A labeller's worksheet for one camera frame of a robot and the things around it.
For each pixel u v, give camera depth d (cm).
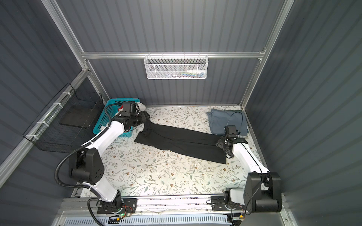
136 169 87
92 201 65
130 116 70
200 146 94
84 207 75
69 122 74
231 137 68
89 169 46
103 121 102
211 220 71
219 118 106
